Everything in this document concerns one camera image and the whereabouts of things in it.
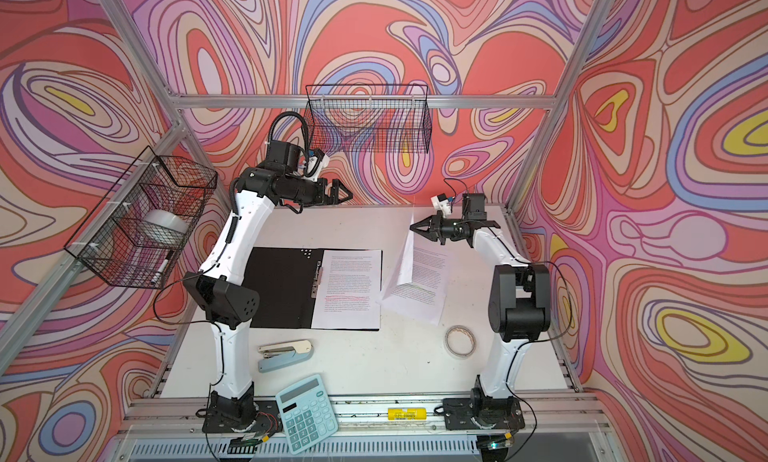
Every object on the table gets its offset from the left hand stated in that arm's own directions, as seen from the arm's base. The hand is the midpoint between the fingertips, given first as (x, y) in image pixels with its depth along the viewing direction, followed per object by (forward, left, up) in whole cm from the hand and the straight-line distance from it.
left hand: (342, 193), depth 81 cm
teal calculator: (-48, +7, -28) cm, 56 cm away
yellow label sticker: (-48, -17, -29) cm, 59 cm away
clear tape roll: (-30, -33, -30) cm, 54 cm away
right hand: (-4, -20, -12) cm, 24 cm away
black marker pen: (-21, +43, -6) cm, 48 cm away
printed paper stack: (-12, -23, -31) cm, 40 cm away
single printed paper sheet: (-14, +1, -31) cm, 34 cm away
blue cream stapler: (-34, +17, -28) cm, 48 cm away
